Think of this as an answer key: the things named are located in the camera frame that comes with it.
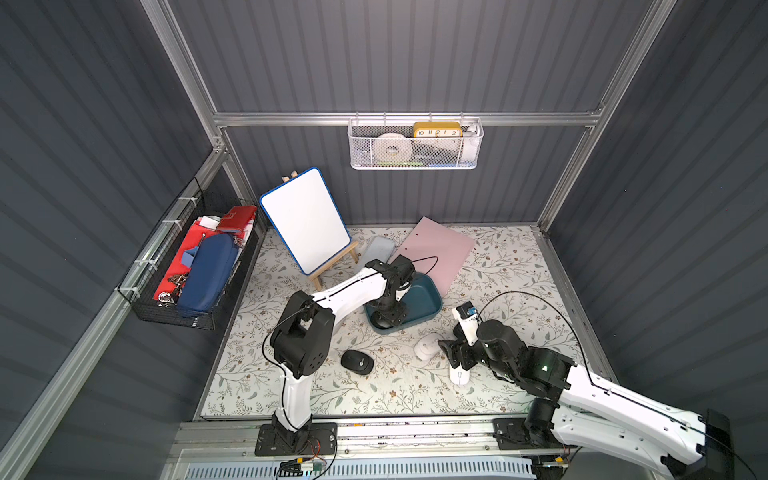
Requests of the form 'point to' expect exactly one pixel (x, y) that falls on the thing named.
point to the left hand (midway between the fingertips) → (389, 313)
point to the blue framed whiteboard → (308, 220)
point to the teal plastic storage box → (423, 302)
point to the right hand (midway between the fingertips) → (456, 332)
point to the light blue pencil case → (379, 248)
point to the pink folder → (437, 251)
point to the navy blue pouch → (208, 273)
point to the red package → (236, 222)
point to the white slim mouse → (459, 375)
